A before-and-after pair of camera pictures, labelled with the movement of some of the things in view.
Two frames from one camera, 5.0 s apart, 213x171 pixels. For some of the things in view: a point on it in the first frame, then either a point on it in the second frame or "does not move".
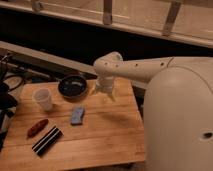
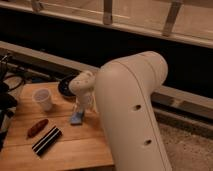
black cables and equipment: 9,79 does not move
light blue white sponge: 77,115 does not move
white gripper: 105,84 -> 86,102
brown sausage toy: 37,127 does not move
